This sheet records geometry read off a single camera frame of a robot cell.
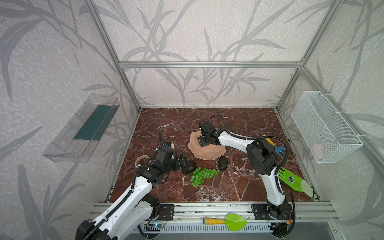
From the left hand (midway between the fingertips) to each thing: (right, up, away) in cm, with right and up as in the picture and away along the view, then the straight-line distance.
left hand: (183, 155), depth 81 cm
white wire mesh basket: (+62, +12, -20) cm, 66 cm away
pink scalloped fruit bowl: (+15, -1, +15) cm, 21 cm away
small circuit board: (-13, -32, -9) cm, 36 cm away
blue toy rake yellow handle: (+60, 0, +15) cm, 62 cm away
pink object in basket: (+68, +5, -8) cm, 69 cm away
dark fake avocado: (+3, -8, +3) cm, 9 cm away
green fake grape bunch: (+9, -10, +1) cm, 14 cm away
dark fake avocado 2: (+23, -6, +6) cm, 24 cm away
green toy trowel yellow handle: (+26, -30, -9) cm, 40 cm away
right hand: (+12, +10, +19) cm, 24 cm away
